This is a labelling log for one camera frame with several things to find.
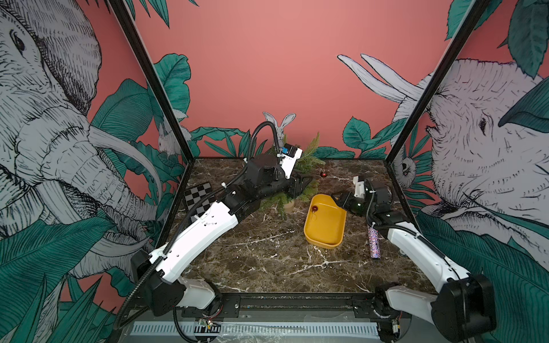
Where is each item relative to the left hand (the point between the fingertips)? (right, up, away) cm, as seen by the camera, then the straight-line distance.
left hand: (309, 173), depth 65 cm
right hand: (+11, -7, +17) cm, 22 cm away
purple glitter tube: (+30, -28, +23) cm, 47 cm away
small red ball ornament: (+7, -16, +34) cm, 38 cm away
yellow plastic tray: (+11, -22, +31) cm, 39 cm away
